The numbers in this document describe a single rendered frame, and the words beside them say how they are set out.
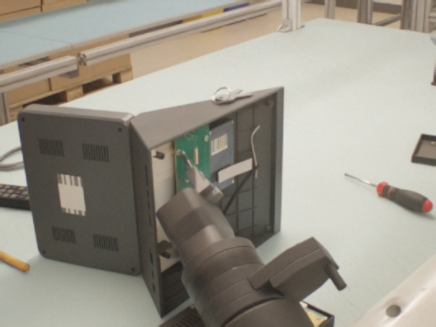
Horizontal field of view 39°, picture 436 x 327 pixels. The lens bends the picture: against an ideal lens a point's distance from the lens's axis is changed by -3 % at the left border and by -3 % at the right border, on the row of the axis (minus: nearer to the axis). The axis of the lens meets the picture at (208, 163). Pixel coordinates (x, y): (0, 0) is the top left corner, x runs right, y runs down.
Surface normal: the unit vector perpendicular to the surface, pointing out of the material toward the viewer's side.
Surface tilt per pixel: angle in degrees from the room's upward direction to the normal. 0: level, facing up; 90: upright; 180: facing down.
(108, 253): 90
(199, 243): 40
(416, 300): 14
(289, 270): 45
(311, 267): 112
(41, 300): 0
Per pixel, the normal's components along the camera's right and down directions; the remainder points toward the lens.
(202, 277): -0.61, -0.28
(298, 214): -0.03, -0.91
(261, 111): 0.46, 0.36
